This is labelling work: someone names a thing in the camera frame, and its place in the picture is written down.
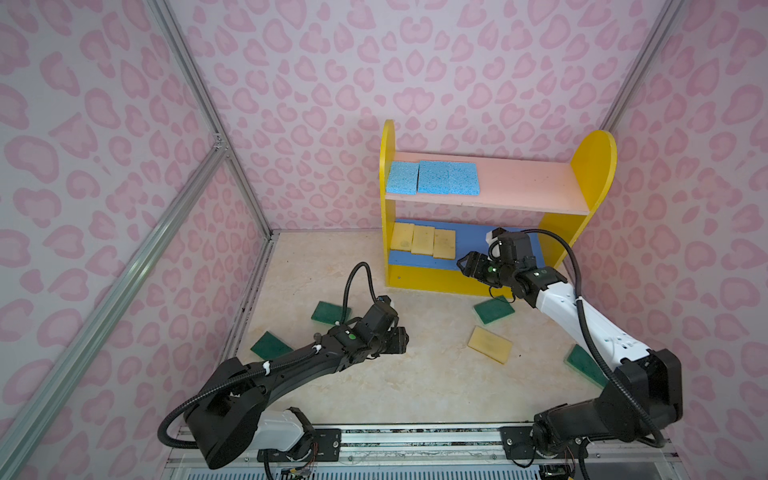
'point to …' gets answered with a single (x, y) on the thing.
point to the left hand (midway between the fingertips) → (405, 335)
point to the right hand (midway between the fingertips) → (467, 262)
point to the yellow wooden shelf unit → (437, 207)
